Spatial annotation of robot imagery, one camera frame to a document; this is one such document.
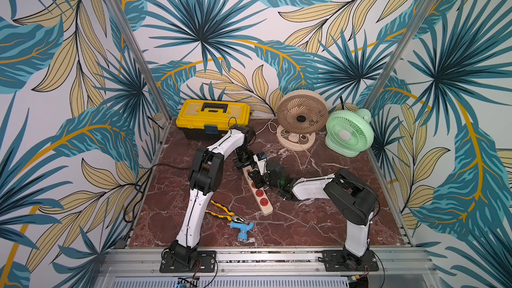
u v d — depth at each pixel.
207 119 0.93
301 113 0.90
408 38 0.84
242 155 0.82
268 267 0.73
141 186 0.90
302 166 0.99
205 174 0.60
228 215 0.83
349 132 0.86
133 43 0.85
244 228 0.80
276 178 0.73
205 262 0.73
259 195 0.88
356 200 0.51
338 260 0.73
